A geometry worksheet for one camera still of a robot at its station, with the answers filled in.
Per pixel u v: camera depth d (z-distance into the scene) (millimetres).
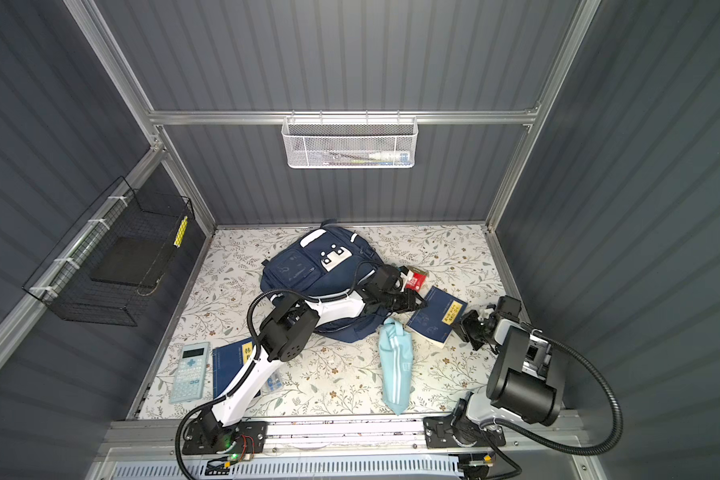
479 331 788
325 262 1018
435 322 944
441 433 738
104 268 718
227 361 852
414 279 1018
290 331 612
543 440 443
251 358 625
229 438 669
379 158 905
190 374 826
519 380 456
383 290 815
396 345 864
